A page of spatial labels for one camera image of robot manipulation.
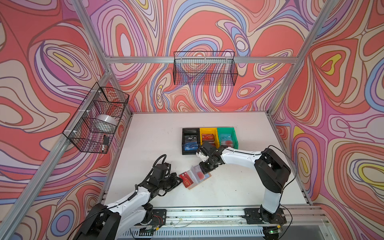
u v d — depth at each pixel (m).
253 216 0.73
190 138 1.02
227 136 1.03
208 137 1.02
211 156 0.71
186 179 0.85
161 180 0.69
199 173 0.86
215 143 0.98
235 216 0.75
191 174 0.87
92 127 0.73
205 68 0.96
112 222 0.41
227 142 0.99
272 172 0.48
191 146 0.96
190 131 1.02
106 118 0.73
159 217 0.73
